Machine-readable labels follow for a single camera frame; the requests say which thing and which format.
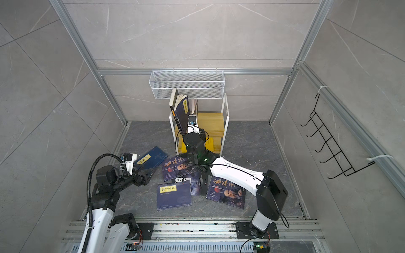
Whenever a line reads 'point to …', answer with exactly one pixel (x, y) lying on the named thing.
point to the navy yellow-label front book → (175, 194)
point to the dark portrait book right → (224, 192)
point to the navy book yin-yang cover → (182, 113)
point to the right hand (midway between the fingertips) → (196, 123)
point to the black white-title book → (199, 182)
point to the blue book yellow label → (152, 159)
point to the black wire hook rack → (338, 156)
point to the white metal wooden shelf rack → (214, 125)
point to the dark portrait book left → (175, 167)
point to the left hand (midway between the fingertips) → (150, 165)
